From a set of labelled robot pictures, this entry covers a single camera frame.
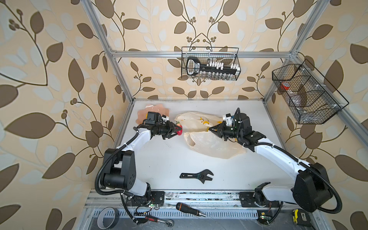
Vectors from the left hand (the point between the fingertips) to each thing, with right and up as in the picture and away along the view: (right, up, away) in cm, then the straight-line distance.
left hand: (178, 128), depth 84 cm
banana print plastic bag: (+12, 0, +18) cm, 21 cm away
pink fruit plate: (-18, +13, +28) cm, 36 cm away
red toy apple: (+1, -2, +1) cm, 2 cm away
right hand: (+17, 0, -5) cm, 18 cm away
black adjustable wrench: (+14, -27, -2) cm, 31 cm away
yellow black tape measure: (+60, -40, -17) cm, 74 cm away
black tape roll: (-34, -43, -14) cm, 56 cm away
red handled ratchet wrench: (-3, -43, -17) cm, 46 cm away
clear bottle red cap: (+67, +17, -5) cm, 69 cm away
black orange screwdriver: (+5, -38, -14) cm, 41 cm away
